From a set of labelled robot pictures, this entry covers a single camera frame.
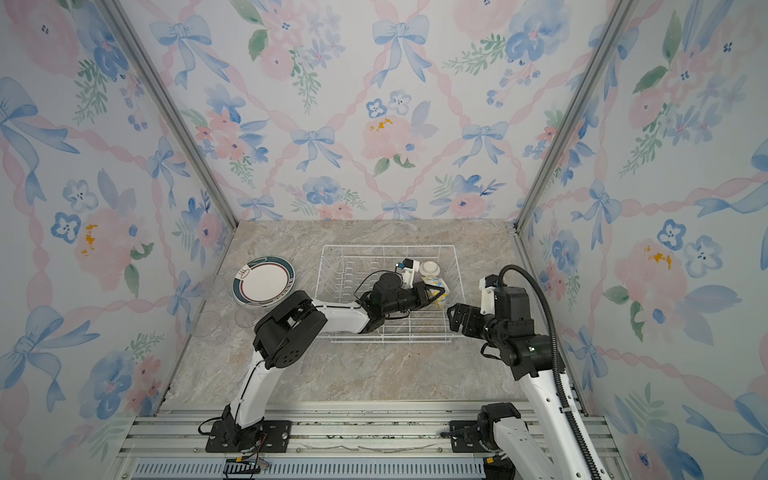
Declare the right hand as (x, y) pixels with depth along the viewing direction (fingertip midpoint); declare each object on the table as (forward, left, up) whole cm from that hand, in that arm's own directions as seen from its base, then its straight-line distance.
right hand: (464, 311), depth 76 cm
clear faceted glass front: (+5, +63, -14) cm, 65 cm away
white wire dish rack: (+24, +35, -16) cm, 45 cm away
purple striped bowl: (+22, +6, -11) cm, 25 cm away
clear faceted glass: (+3, +75, -15) cm, 76 cm away
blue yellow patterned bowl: (+13, +5, -6) cm, 15 cm away
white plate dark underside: (+18, +61, -14) cm, 65 cm away
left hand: (+9, +2, -4) cm, 10 cm away
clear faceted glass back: (+16, +77, -14) cm, 80 cm away
